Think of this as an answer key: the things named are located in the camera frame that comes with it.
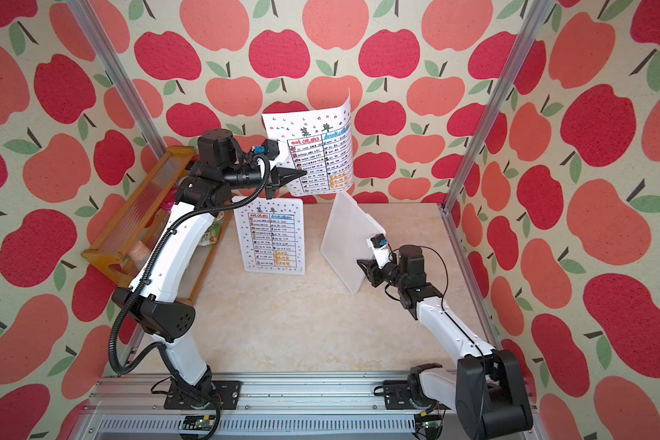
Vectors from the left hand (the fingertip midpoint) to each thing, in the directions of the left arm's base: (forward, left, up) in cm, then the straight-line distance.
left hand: (305, 174), depth 63 cm
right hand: (-4, -17, -31) cm, 36 cm away
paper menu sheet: (+7, +14, -31) cm, 34 cm away
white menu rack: (+7, +14, -31) cm, 34 cm away
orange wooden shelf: (+3, +53, -21) cm, 57 cm away
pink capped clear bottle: (-7, +47, -22) cm, 53 cm away
